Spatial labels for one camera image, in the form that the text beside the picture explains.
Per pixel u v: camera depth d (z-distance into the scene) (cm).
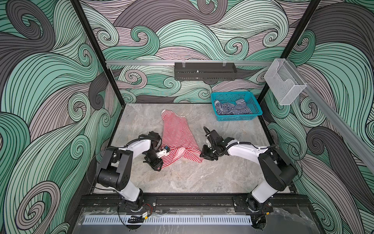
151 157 76
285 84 78
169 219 70
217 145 70
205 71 97
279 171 45
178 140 98
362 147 51
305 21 76
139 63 193
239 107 115
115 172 45
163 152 83
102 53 91
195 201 75
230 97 118
